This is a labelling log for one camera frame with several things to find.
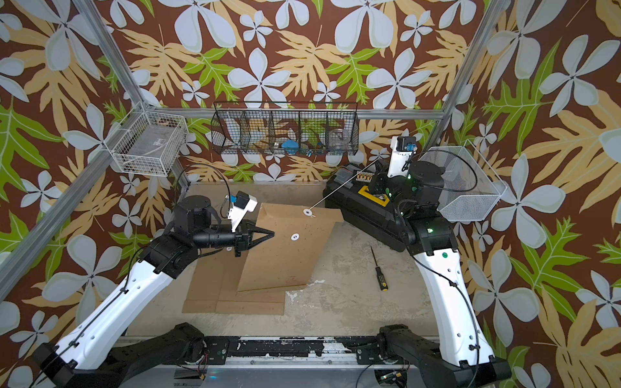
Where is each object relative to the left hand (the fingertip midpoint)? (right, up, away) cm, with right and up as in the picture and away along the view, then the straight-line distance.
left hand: (273, 231), depth 62 cm
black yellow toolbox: (+24, +11, +31) cm, 41 cm away
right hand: (+27, +19, 0) cm, 33 cm away
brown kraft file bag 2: (-9, -27, +23) cm, 37 cm away
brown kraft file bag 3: (-28, -21, +24) cm, 43 cm away
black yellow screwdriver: (+36, -21, +24) cm, 49 cm away
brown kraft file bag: (+4, -8, +5) cm, 10 cm away
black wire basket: (0, +39, +35) cm, 52 cm away
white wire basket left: (-49, +29, +24) cm, 62 cm away
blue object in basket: (+2, +30, +31) cm, 44 cm away
